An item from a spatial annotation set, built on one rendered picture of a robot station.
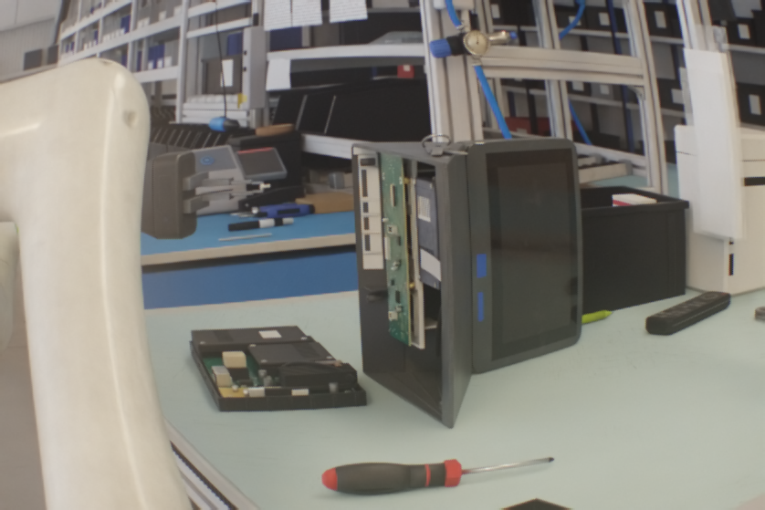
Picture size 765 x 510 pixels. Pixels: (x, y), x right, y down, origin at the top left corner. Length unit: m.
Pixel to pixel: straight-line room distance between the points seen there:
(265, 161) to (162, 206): 2.15
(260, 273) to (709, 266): 1.40
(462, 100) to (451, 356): 1.75
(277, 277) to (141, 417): 2.09
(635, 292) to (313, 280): 1.35
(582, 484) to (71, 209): 0.41
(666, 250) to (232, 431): 0.66
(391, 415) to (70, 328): 0.49
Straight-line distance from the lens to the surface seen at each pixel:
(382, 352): 1.38
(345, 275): 2.90
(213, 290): 2.82
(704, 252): 1.66
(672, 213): 1.65
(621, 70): 3.08
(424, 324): 1.28
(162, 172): 1.27
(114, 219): 0.86
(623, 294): 1.61
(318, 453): 1.11
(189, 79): 4.97
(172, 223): 1.27
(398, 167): 1.27
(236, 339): 1.44
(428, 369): 1.37
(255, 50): 3.88
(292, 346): 1.42
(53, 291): 0.82
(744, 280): 1.64
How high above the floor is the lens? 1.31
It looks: 8 degrees down
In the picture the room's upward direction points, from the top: 3 degrees counter-clockwise
